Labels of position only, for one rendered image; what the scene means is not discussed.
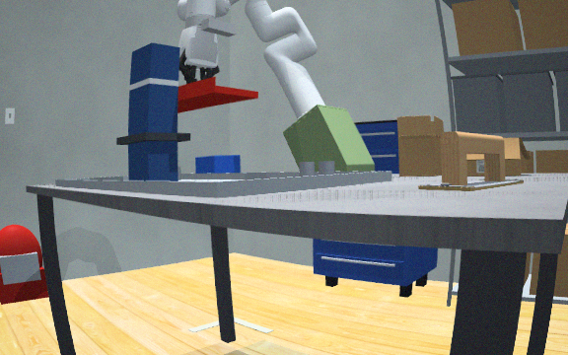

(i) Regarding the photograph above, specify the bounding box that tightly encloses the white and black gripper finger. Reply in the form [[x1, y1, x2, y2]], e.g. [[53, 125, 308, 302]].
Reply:
[[179, 50, 197, 84], [200, 65, 220, 80]]

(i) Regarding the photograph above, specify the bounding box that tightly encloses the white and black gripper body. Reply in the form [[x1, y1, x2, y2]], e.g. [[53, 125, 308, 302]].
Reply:
[[178, 25, 218, 71]]

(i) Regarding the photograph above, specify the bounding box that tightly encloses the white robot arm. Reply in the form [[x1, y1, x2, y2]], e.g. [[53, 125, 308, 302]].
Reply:
[[177, 0, 325, 121]]

